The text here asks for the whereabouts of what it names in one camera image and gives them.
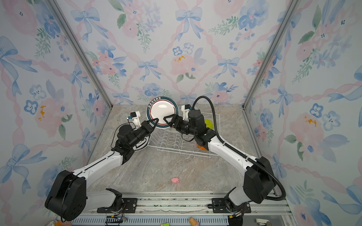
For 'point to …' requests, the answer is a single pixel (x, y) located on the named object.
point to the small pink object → (175, 180)
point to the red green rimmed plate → (160, 107)
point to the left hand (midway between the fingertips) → (159, 118)
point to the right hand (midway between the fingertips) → (166, 120)
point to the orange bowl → (201, 148)
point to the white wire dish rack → (170, 140)
